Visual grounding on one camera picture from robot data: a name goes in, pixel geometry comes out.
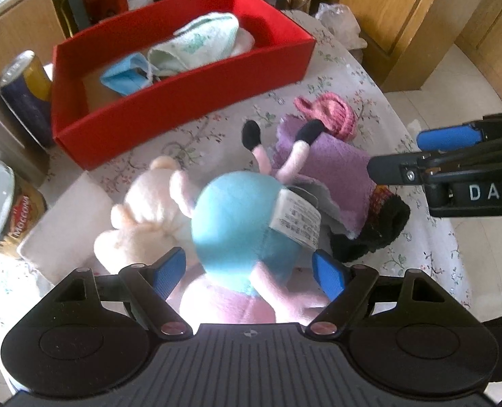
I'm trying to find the black knitted sock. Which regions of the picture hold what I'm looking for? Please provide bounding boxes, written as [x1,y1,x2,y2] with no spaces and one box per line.
[330,186,410,263]

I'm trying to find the cream bear plush toy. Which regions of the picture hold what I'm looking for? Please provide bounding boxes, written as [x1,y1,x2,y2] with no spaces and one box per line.
[93,156,198,274]

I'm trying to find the purple cloth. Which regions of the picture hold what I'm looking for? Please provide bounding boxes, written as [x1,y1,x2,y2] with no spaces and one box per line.
[291,132,376,239]

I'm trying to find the white sponge block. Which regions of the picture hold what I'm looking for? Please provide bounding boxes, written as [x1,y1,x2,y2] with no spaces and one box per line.
[17,173,114,285]

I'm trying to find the pink pig plush blue dress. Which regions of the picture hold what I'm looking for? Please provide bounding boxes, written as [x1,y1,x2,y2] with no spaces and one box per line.
[170,119,328,328]

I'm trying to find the white green cloth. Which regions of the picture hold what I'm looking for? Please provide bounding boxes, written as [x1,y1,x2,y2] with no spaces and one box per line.
[146,12,256,80]

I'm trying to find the pink knitted hat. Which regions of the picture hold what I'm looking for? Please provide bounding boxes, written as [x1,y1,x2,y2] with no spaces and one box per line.
[294,92,358,142]

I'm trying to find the blue face mask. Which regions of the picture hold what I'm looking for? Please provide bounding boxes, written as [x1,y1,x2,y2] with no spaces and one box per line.
[100,53,153,97]

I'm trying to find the floral tablecloth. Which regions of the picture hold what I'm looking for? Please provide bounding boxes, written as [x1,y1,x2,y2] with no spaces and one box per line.
[41,11,472,306]

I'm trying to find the wooden cabinet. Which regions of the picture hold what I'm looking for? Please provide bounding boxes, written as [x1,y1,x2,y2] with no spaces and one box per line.
[340,0,482,93]

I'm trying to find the Moccona glass jar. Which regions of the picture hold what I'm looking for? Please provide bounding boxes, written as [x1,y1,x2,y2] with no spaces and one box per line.
[0,161,48,258]

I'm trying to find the white plastic bag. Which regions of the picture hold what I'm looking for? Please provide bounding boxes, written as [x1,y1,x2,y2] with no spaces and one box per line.
[315,3,368,51]

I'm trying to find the red cardboard box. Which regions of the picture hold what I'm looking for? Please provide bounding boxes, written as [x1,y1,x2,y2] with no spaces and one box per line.
[51,0,315,170]

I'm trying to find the blue yellow drink can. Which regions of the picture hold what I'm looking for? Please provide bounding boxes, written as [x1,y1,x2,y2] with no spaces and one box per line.
[0,50,54,149]

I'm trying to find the wooden TV stand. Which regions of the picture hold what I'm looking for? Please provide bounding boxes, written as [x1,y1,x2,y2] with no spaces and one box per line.
[0,0,76,73]

